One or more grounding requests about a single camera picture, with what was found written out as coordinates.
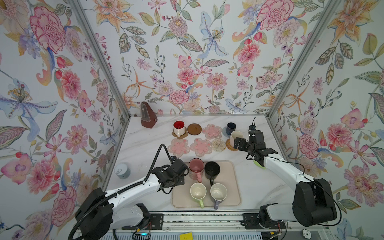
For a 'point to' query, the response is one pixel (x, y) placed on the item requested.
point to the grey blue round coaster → (224, 131)
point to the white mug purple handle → (218, 192)
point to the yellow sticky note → (186, 236)
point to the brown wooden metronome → (148, 118)
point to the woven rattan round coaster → (229, 146)
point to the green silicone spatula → (256, 163)
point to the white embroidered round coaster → (218, 145)
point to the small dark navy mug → (231, 127)
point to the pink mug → (196, 167)
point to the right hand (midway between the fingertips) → (241, 140)
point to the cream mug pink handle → (234, 134)
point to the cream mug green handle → (198, 191)
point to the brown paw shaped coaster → (185, 135)
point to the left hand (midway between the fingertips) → (183, 180)
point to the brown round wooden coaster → (194, 129)
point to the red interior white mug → (179, 128)
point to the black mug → (212, 169)
